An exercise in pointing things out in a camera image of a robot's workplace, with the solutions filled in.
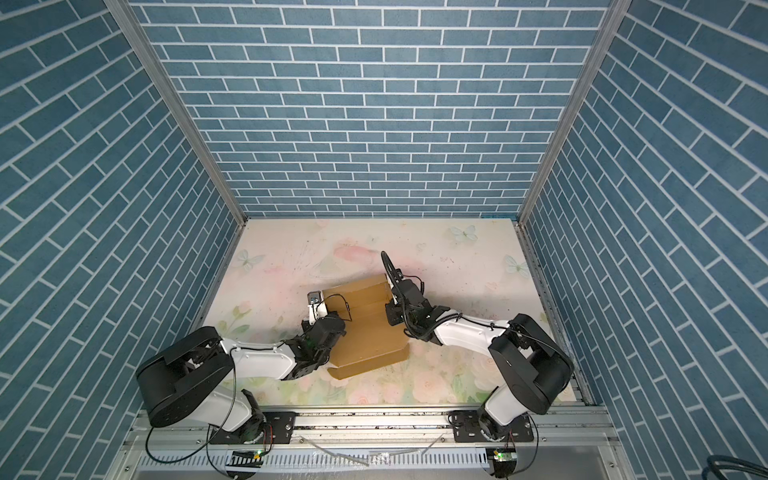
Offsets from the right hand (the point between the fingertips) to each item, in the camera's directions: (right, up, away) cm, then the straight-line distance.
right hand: (387, 299), depth 90 cm
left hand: (-17, -3, 0) cm, 17 cm away
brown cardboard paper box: (-5, -12, -3) cm, 14 cm away
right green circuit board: (+30, -36, -16) cm, 50 cm away
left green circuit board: (-34, -36, -18) cm, 52 cm away
